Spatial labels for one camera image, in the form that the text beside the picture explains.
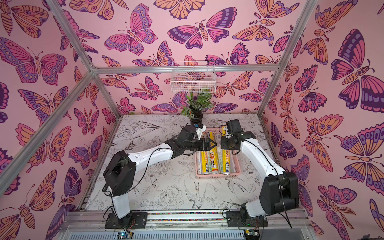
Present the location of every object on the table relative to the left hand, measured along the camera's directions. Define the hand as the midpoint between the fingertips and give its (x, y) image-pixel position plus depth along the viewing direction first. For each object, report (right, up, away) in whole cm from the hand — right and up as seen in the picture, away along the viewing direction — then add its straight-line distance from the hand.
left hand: (215, 144), depth 81 cm
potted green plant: (-12, +20, +18) cm, 29 cm away
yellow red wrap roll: (0, -7, +8) cm, 11 cm away
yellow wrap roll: (-5, -11, +4) cm, 13 cm away
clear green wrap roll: (+4, -8, +11) cm, 14 cm away
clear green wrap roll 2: (-9, -11, +7) cm, 16 cm away
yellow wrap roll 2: (+6, -6, -1) cm, 8 cm away
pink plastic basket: (-1, -18, +3) cm, 18 cm away
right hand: (+5, 0, +5) cm, 7 cm away
